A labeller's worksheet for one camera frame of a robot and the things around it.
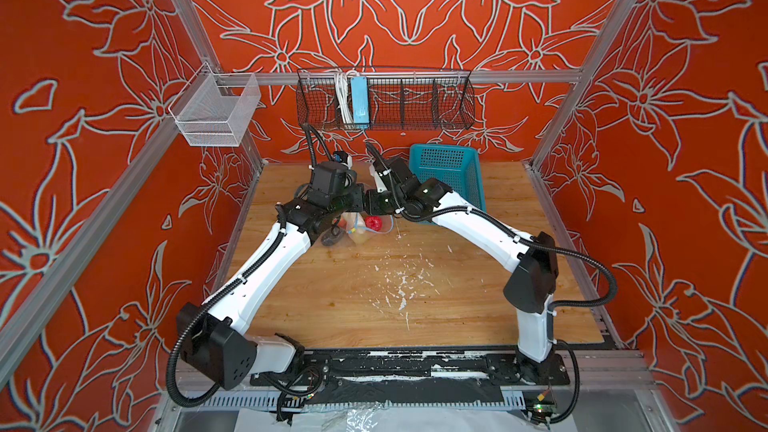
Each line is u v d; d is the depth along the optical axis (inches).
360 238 35.3
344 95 35.2
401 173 24.4
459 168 45.7
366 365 29.3
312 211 20.7
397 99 38.1
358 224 34.0
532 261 18.4
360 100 35.4
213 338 14.9
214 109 36.9
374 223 34.5
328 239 36.4
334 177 22.1
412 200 23.2
